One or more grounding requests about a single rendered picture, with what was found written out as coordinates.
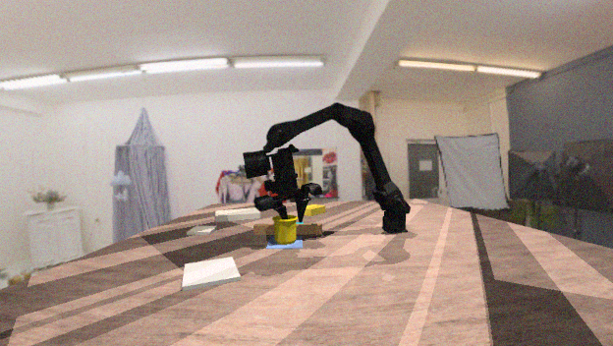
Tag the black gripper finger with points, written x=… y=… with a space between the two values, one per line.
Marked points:
x=282 y=212
x=301 y=207

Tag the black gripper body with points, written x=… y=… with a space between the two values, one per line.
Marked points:
x=287 y=187

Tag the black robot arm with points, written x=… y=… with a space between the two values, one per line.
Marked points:
x=360 y=125

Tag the yellow block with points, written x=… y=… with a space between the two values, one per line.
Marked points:
x=312 y=210

